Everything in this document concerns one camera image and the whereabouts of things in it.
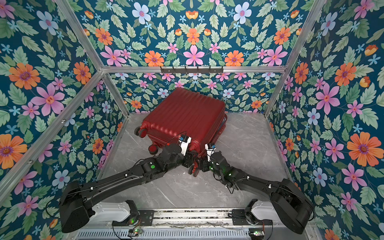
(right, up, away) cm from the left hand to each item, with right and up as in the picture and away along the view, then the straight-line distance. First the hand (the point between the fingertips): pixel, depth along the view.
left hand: (197, 149), depth 73 cm
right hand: (+1, -6, +10) cm, 11 cm away
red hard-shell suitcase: (-9, +20, +14) cm, 26 cm away
